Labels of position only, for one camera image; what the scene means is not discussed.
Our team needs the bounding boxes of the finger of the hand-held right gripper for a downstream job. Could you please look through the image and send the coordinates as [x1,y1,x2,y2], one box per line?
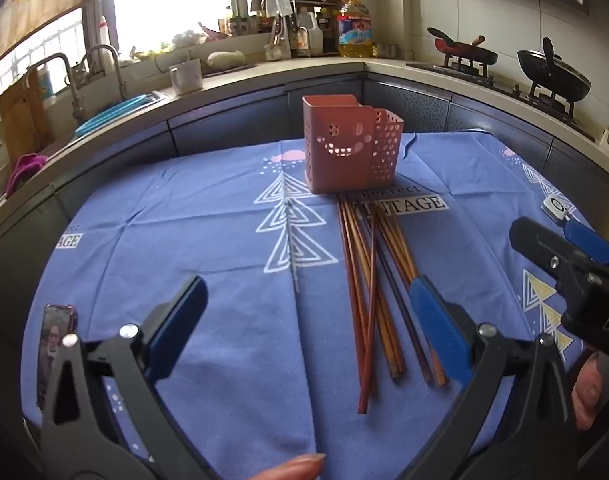
[565,221,609,266]
[509,216,593,286]

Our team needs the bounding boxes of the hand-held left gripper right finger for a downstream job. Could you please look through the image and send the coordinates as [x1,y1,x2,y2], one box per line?
[409,275,580,480]

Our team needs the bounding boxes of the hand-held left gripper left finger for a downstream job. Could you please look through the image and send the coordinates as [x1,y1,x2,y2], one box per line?
[38,275,220,480]

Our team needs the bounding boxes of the bunch of wooden chopsticks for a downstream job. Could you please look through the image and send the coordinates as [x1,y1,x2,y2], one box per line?
[336,192,453,415]

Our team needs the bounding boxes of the pink plastic utensil holder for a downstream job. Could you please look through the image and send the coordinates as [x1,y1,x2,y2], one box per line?
[302,94,404,195]

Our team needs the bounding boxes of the person's right hand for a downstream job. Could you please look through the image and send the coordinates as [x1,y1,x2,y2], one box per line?
[571,352,603,431]

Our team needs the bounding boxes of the person's left hand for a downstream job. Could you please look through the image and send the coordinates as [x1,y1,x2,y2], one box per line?
[249,452,326,480]

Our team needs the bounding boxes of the small white charger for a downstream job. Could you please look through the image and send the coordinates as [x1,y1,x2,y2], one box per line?
[542,196,568,221]

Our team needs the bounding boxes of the blue printed tablecloth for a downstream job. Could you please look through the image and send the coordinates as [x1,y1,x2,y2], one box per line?
[29,130,609,480]

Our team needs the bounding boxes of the smartphone with pink case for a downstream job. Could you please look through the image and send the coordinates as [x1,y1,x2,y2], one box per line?
[37,304,78,411]

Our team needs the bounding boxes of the black gas stove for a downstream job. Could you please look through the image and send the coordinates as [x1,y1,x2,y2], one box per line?
[407,57,598,142]

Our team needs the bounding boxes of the black wok with lid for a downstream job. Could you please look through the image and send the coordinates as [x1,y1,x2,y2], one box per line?
[517,37,592,103]

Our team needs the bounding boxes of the red frying pan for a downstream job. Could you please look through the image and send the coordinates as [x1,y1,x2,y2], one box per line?
[427,27,499,66]

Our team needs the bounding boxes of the dark kitchen cabinets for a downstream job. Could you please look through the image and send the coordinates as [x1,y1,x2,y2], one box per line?
[0,72,609,281]

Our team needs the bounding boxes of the steel kitchen sink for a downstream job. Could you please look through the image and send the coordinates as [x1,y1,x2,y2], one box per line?
[49,90,170,161]

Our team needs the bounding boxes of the pink cloth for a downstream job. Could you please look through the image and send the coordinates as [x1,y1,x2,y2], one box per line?
[5,154,50,196]

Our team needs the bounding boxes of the blue plastic basin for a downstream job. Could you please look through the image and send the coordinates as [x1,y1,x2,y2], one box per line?
[74,94,148,136]

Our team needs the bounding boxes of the white mug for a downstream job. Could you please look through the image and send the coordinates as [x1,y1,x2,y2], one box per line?
[169,58,204,95]

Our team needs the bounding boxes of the steel sink faucet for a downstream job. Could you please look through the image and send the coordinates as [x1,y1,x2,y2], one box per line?
[32,52,85,123]
[82,44,128,103]

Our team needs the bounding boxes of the wooden cutting board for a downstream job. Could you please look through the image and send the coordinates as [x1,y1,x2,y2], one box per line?
[0,67,50,161]

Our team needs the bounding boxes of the white lumpy vegetable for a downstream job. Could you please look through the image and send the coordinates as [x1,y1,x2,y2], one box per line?
[207,50,245,67]

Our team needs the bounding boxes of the blue label soap bottle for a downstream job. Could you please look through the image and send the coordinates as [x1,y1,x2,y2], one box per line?
[34,67,55,101]

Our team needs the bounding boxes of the bunch of garlic bulbs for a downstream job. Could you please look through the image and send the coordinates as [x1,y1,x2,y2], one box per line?
[172,27,210,47]

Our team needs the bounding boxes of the yellow cooking oil bottle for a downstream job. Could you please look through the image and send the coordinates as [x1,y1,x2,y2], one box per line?
[337,0,374,58]

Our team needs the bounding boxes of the white bottle red cap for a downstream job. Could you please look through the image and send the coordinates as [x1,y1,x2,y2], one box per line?
[97,15,112,56]

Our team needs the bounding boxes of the white plastic jug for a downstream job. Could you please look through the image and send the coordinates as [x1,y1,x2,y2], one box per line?
[297,10,325,57]

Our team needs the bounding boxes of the patterned window blind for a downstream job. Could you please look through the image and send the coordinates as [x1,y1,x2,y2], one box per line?
[0,0,100,68]

